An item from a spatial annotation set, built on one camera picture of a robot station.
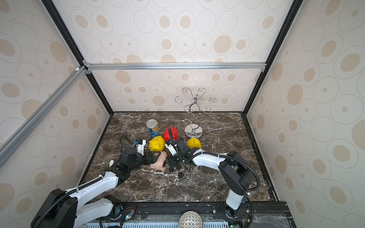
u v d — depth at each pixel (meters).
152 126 0.97
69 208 0.40
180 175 0.86
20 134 0.55
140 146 0.76
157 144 0.90
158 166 0.81
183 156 0.68
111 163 0.90
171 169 0.89
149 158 0.74
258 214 0.73
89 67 0.90
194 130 1.06
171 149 0.79
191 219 0.71
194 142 0.90
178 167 0.89
